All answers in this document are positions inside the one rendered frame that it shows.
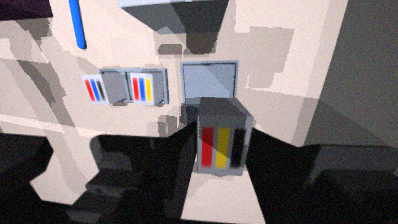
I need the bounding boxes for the blue rod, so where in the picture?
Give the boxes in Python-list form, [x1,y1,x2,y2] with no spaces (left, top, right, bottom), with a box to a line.
[68,0,86,49]

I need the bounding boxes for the grey flat panel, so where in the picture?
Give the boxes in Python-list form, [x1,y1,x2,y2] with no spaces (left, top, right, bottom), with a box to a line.
[303,0,398,149]

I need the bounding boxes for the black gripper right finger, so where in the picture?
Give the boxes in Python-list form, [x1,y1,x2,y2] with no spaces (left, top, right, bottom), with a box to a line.
[245,127,398,224]

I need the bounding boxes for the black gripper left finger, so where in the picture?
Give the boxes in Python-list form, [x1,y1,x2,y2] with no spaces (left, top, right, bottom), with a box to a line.
[89,120,197,219]

